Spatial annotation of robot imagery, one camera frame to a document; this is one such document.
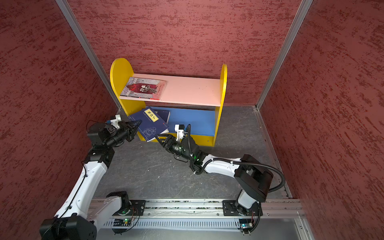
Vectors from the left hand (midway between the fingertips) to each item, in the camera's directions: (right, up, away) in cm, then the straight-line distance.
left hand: (143, 123), depth 72 cm
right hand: (+7, -8, -2) cm, 11 cm away
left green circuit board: (-10, -48, -1) cm, 50 cm away
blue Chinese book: (+5, -1, 0) cm, 5 cm away
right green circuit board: (+51, -49, -2) cm, 70 cm away
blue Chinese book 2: (+6, +5, +20) cm, 21 cm away
